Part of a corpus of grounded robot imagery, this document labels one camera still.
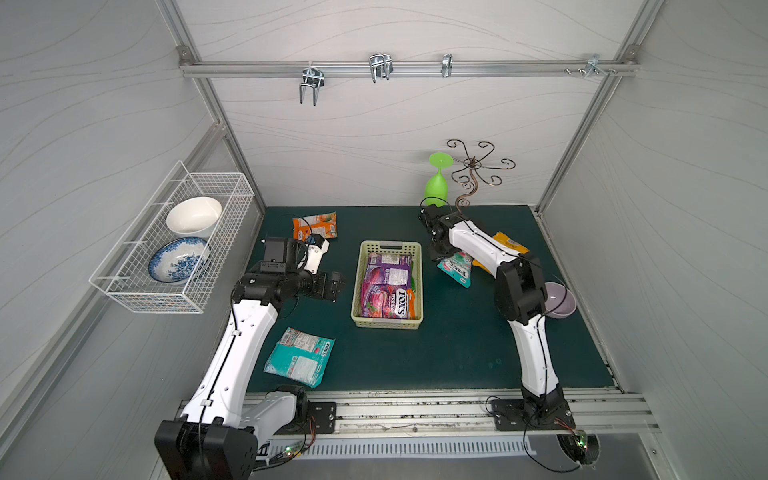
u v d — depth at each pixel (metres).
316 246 0.67
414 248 1.01
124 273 0.57
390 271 0.96
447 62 0.72
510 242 1.05
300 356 0.82
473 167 0.91
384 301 0.88
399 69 0.78
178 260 0.65
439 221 0.73
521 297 0.58
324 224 1.12
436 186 0.95
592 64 0.77
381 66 0.76
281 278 0.52
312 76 0.78
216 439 0.36
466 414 0.75
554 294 0.94
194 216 0.72
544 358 0.62
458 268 0.98
